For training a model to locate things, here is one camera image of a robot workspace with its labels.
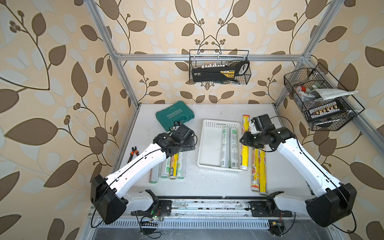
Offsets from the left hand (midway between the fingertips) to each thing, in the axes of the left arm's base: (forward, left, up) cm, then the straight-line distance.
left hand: (186, 143), depth 77 cm
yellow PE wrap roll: (-16, -37, -15) cm, 43 cm away
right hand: (+3, -30, -1) cm, 31 cm away
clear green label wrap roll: (+6, -23, -14) cm, 27 cm away
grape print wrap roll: (-11, +19, -16) cm, 27 cm away
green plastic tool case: (+35, +8, -13) cm, 38 cm away
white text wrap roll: (-7, +11, -16) cm, 20 cm away
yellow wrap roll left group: (-6, +8, -16) cm, 18 cm away
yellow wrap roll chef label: (-6, -29, -1) cm, 30 cm away
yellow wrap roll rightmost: (-9, -43, -15) cm, 46 cm away
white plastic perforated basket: (+8, -14, -17) cm, 23 cm away
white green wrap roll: (+5, -28, -14) cm, 32 cm away
